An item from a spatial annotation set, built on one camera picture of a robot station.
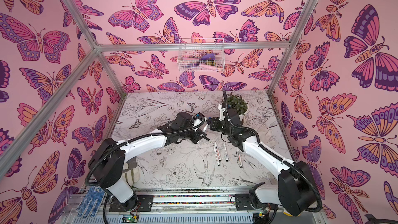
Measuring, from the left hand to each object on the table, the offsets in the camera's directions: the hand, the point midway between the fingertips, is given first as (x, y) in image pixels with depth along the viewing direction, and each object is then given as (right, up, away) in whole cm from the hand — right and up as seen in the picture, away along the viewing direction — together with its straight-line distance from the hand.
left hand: (207, 133), depth 83 cm
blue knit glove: (-56, -32, -9) cm, 65 cm away
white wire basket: (-3, +46, +13) cm, 48 cm away
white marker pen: (+6, -14, +5) cm, 16 cm away
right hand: (+1, +8, -1) cm, 8 cm away
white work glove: (+35, -34, -13) cm, 50 cm away
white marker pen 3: (+18, -16, +3) cm, 25 cm away
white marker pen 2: (+11, -13, +7) cm, 19 cm away
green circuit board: (-37, -38, -10) cm, 54 cm away
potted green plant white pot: (+18, +17, +7) cm, 25 cm away
